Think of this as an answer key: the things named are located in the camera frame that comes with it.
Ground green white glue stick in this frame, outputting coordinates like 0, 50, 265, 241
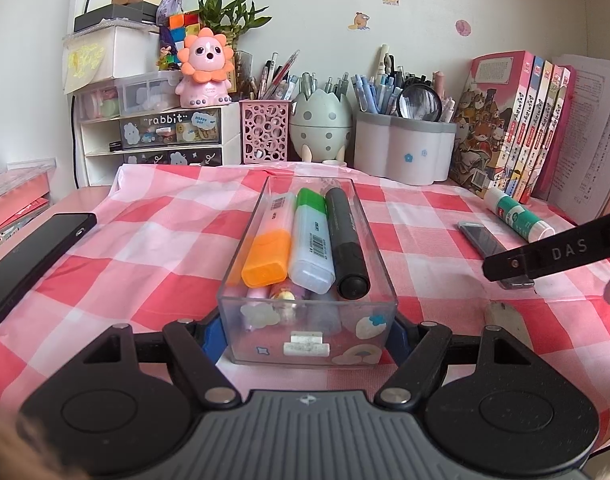
484, 188, 555, 243

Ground white eraser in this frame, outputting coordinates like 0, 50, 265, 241
484, 301, 533, 349

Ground black permanent marker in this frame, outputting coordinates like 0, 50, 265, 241
325, 186, 370, 300

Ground orange cap highlighter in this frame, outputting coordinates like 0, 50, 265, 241
241, 193, 295, 288

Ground black pencil lead case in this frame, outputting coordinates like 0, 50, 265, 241
457, 221, 534, 289

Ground clear plastic organizer box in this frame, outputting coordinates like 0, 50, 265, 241
217, 176, 397, 367

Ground green cap highlighter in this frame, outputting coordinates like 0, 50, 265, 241
288, 188, 335, 295

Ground purple slim gel pen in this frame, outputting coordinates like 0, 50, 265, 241
245, 286, 271, 304

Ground purple cartoon cap pen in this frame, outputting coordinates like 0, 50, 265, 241
269, 280, 306, 326

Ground blue highlighter pen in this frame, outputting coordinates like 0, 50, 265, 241
307, 289, 342, 336

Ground stack of paper documents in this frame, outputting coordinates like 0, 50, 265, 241
547, 54, 610, 224

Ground red white checkered cloth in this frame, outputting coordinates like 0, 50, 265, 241
0, 162, 610, 445

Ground white spine comic book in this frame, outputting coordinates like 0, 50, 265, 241
523, 65, 571, 203

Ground pink striped comic book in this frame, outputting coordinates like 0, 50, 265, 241
517, 65, 563, 203

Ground yellow spine comic book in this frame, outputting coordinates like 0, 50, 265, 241
511, 60, 554, 200

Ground blue spine comic book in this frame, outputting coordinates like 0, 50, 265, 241
503, 56, 544, 193

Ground grey white flower pen holder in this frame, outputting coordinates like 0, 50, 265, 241
354, 112, 457, 186

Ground black smartphone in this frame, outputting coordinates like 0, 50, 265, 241
0, 212, 96, 323

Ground white mini drawer unit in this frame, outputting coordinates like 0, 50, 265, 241
73, 94, 242, 186

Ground black magnifying glass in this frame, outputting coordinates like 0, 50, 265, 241
397, 84, 443, 122

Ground pink perforated pen cup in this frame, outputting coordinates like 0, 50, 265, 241
239, 100, 291, 164

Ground green eggshell pen holder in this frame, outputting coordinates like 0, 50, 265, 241
289, 89, 353, 162

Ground clear storage box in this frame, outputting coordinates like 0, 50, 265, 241
75, 70, 181, 122

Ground pink lion toy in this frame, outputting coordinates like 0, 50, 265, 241
175, 27, 235, 108

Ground white box with yellow note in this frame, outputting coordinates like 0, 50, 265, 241
62, 21, 160, 94

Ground colourful rubik cube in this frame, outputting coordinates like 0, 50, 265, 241
157, 10, 201, 70

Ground green bamboo plant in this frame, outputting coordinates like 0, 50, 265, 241
198, 0, 273, 50

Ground black box on top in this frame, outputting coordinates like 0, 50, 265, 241
74, 0, 159, 32

